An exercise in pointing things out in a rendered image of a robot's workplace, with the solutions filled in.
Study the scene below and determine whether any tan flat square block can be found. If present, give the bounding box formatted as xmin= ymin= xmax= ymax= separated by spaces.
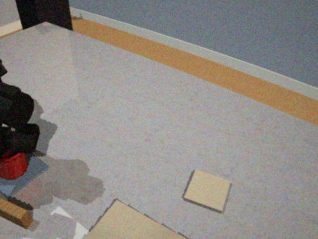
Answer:
xmin=183 ymin=169 xmax=231 ymax=214

